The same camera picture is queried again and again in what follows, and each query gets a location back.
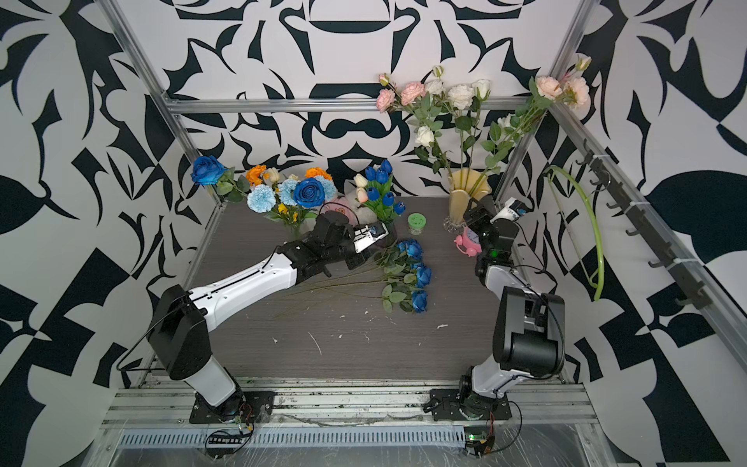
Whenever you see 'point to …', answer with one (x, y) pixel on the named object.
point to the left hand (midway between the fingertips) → (370, 233)
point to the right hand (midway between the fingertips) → (480, 200)
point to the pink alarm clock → (468, 242)
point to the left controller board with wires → (221, 445)
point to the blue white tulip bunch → (372, 193)
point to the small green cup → (416, 223)
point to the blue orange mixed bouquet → (287, 197)
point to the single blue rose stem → (408, 249)
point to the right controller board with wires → (480, 440)
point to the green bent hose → (591, 279)
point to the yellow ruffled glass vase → (464, 185)
